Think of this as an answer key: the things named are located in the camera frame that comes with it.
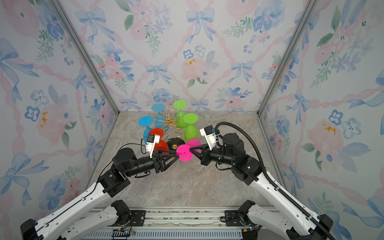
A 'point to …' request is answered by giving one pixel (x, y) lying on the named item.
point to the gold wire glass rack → (174, 130)
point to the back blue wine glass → (159, 120)
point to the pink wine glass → (183, 151)
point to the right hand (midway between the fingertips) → (190, 149)
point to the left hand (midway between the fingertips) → (176, 155)
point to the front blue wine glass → (146, 121)
